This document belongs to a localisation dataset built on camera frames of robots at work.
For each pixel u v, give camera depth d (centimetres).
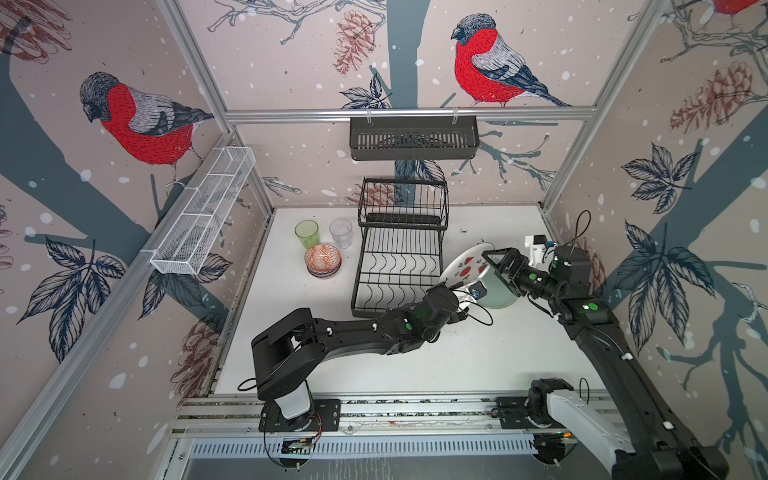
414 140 107
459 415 75
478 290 63
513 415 73
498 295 76
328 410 74
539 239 70
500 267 66
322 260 100
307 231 105
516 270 64
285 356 43
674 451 37
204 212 79
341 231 110
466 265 85
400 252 104
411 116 95
